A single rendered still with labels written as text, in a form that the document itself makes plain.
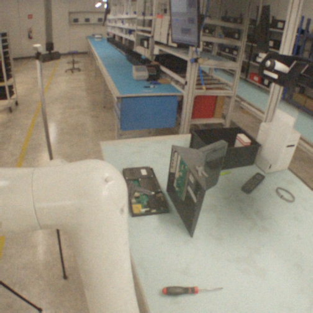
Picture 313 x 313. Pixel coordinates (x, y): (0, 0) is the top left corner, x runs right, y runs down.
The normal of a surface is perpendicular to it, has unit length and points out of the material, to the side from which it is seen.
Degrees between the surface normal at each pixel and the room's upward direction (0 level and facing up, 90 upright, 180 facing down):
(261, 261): 0
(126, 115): 90
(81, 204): 62
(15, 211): 66
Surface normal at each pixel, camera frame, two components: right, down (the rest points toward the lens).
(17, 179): 0.23, -0.70
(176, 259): 0.07, -0.84
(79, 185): 0.11, -0.36
